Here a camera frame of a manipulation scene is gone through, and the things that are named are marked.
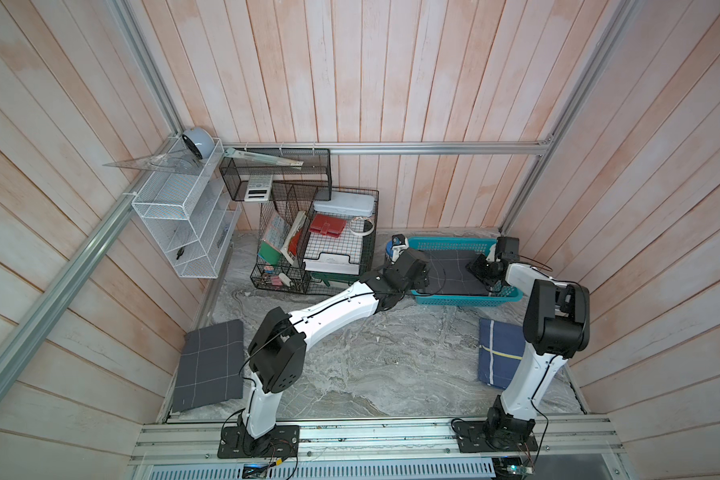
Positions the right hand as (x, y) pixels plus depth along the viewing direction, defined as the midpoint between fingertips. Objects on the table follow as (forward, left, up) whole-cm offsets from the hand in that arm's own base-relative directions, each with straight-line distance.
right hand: (470, 263), depth 103 cm
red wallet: (+1, +49, +18) cm, 52 cm away
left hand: (-15, +23, +14) cm, 31 cm away
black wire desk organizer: (-7, +52, +16) cm, 55 cm away
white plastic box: (+10, +43, +19) cm, 48 cm away
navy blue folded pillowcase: (-31, -3, -4) cm, 31 cm away
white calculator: (+14, +73, +23) cm, 77 cm away
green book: (0, +71, +4) cm, 71 cm away
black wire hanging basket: (+24, +58, +17) cm, 65 cm away
